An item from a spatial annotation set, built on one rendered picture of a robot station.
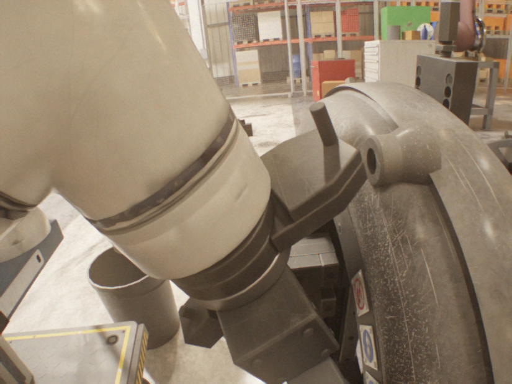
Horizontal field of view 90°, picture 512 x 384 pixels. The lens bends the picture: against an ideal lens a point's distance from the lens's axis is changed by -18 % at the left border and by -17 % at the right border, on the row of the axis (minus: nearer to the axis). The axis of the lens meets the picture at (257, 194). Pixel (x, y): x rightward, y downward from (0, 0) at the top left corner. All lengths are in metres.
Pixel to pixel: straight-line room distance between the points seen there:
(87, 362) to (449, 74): 1.02
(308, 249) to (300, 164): 0.21
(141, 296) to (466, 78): 1.09
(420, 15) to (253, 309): 7.77
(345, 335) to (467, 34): 4.37
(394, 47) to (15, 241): 4.08
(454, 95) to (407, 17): 7.40
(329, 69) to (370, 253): 5.48
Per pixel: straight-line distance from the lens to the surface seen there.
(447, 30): 0.36
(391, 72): 4.20
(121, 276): 1.44
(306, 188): 0.16
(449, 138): 0.26
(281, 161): 0.18
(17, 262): 0.73
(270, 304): 0.17
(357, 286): 0.26
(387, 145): 0.22
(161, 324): 1.30
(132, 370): 0.93
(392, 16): 7.62
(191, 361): 1.29
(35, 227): 0.76
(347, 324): 0.58
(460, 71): 0.34
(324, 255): 0.37
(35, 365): 1.10
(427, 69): 0.38
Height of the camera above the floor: 1.02
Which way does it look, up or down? 25 degrees down
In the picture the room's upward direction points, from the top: 6 degrees counter-clockwise
